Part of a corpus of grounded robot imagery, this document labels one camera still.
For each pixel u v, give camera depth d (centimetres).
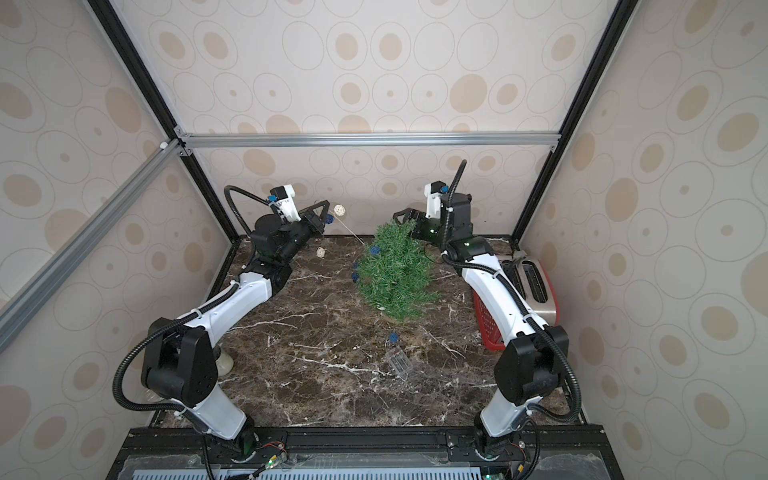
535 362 44
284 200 70
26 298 53
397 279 75
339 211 78
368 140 91
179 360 45
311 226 71
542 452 70
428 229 70
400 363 86
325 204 78
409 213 70
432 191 71
